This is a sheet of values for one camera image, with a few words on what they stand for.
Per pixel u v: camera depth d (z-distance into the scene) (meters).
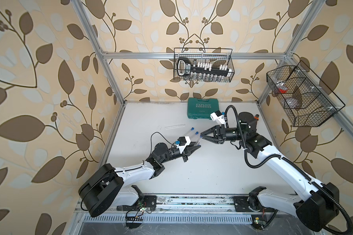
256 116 1.11
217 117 0.65
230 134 0.60
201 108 1.12
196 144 0.69
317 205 0.37
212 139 0.61
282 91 0.82
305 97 0.76
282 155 0.50
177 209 0.74
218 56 0.91
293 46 0.86
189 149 0.66
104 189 0.42
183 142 0.60
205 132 0.63
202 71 0.86
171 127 1.05
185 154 0.65
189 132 1.01
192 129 1.04
